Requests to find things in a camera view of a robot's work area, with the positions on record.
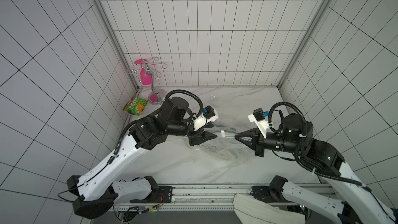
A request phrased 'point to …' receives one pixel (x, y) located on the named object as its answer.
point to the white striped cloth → (250, 210)
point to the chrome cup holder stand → (152, 68)
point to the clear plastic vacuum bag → (224, 149)
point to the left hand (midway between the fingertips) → (208, 134)
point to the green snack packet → (135, 106)
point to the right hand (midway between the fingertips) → (234, 133)
